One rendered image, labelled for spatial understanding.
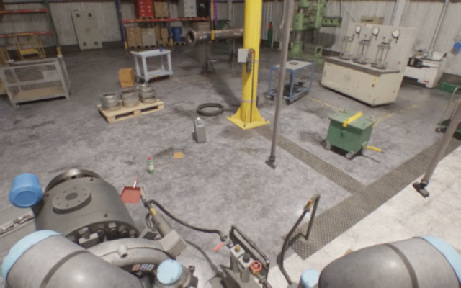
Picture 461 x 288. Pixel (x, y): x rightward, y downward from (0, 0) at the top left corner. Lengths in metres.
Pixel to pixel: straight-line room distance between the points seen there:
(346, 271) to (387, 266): 0.07
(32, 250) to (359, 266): 0.60
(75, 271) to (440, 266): 0.64
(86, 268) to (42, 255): 0.09
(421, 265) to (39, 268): 0.67
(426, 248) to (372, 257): 0.11
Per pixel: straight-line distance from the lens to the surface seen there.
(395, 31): 6.74
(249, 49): 4.10
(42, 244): 0.57
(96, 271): 0.51
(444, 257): 0.61
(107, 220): 1.56
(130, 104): 5.27
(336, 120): 3.72
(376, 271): 0.53
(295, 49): 12.57
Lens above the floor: 1.89
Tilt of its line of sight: 30 degrees down
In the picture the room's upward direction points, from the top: 1 degrees clockwise
